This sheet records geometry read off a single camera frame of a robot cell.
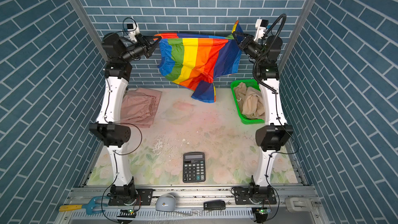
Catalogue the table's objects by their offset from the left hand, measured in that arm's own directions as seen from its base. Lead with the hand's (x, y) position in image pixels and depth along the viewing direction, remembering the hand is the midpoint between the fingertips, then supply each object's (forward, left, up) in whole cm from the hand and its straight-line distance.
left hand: (160, 38), depth 68 cm
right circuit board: (-60, -46, -54) cm, 93 cm away
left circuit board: (-58, +17, -56) cm, 83 cm away
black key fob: (-57, -24, -48) cm, 78 cm away
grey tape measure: (-56, -3, -43) cm, 71 cm away
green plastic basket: (+19, -55, -44) cm, 73 cm away
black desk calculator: (-40, -14, -50) cm, 66 cm away
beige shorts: (-6, -48, -35) cm, 60 cm away
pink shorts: (0, +24, -49) cm, 54 cm away
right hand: (0, -31, +4) cm, 31 cm away
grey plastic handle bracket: (-57, -63, -48) cm, 98 cm away
